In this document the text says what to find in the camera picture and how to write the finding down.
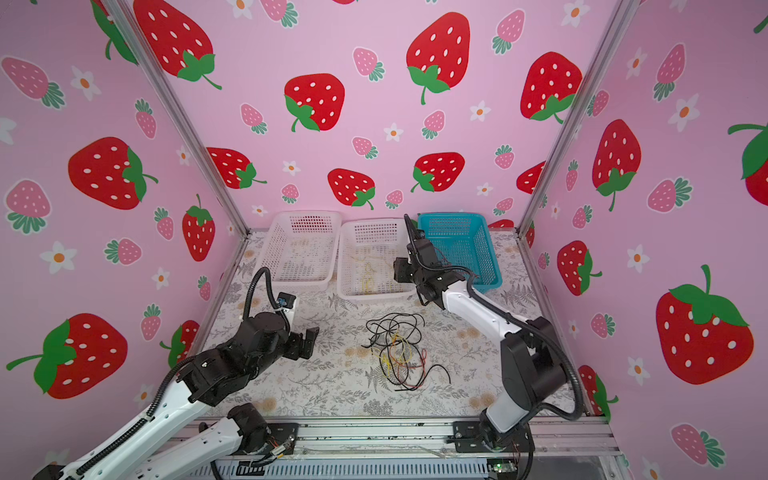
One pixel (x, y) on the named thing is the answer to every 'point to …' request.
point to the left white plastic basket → (300, 249)
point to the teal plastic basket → (464, 240)
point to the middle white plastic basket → (366, 253)
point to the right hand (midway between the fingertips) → (400, 261)
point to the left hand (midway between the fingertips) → (303, 324)
